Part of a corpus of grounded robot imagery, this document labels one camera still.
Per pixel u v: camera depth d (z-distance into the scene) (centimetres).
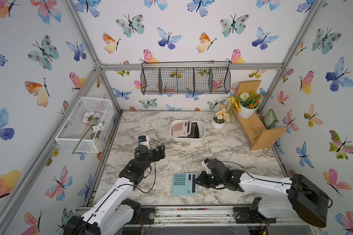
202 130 105
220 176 64
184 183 81
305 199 42
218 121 106
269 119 113
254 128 101
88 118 73
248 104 98
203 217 74
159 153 74
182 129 103
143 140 71
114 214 56
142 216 72
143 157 63
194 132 99
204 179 72
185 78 99
